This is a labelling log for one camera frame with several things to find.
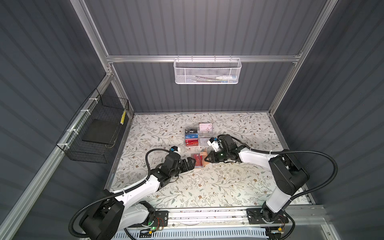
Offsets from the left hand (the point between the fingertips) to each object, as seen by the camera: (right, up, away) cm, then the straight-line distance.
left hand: (191, 162), depth 84 cm
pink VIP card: (+10, +20, +15) cm, 27 cm away
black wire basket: (-50, +31, -3) cm, 59 cm away
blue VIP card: (0, +14, +15) cm, 20 cm away
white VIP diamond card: (+8, +10, +14) cm, 20 cm away
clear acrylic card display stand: (+7, +15, +23) cm, 28 cm away
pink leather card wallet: (+8, +4, +2) cm, 9 cm away
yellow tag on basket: (-38, +25, -2) cm, 46 cm away
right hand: (+9, 0, +4) cm, 10 cm away
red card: (+5, 0, +8) cm, 10 cm away
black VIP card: (0, +17, +15) cm, 23 cm away
